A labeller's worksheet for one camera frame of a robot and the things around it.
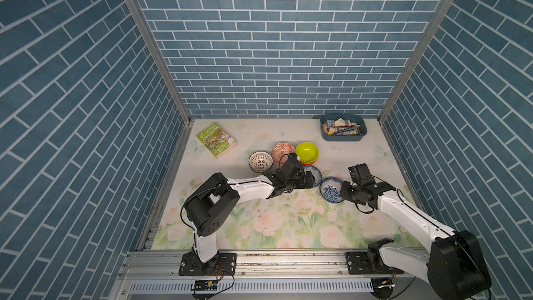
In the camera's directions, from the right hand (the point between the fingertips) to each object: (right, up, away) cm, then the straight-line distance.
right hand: (344, 192), depth 88 cm
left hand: (-13, +4, 0) cm, 14 cm away
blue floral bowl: (-11, +7, +6) cm, 14 cm away
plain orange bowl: (-14, +11, +8) cm, 20 cm away
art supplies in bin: (+8, +29, +28) cm, 41 cm away
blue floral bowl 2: (-5, 0, +3) cm, 6 cm away
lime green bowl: (-14, +16, +13) cm, 25 cm away
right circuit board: (+8, -28, -17) cm, 34 cm away
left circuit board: (-54, -28, -16) cm, 63 cm away
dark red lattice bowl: (-37, +12, +11) cm, 40 cm away
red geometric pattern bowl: (-27, +17, +14) cm, 35 cm away
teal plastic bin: (+14, +35, +28) cm, 47 cm away
